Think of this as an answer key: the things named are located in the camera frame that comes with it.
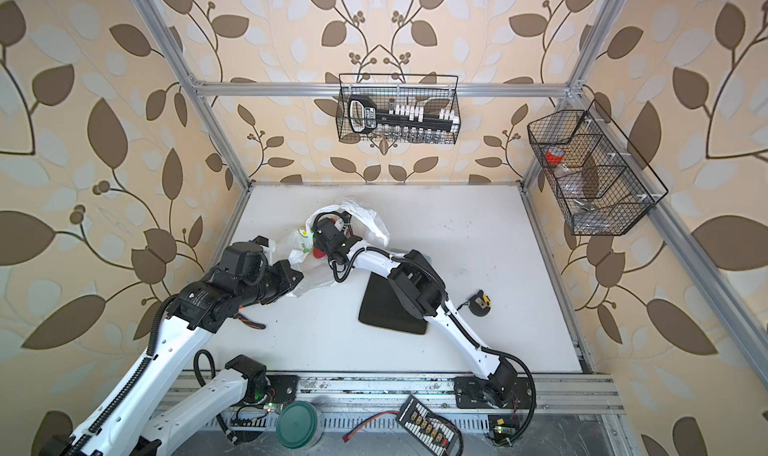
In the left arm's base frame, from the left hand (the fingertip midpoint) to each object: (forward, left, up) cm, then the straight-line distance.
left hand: (307, 273), depth 72 cm
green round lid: (-29, -2, -11) cm, 31 cm away
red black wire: (-31, -11, -22) cm, 39 cm away
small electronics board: (-28, -48, -22) cm, 60 cm away
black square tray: (+1, -18, -22) cm, 29 cm away
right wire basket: (+20, -72, +13) cm, 76 cm away
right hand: (+23, +5, -19) cm, 30 cm away
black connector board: (-29, -32, -19) cm, 47 cm away
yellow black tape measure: (+1, -46, -19) cm, 50 cm away
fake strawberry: (+6, -2, 0) cm, 6 cm away
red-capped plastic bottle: (+37, -68, +7) cm, 78 cm away
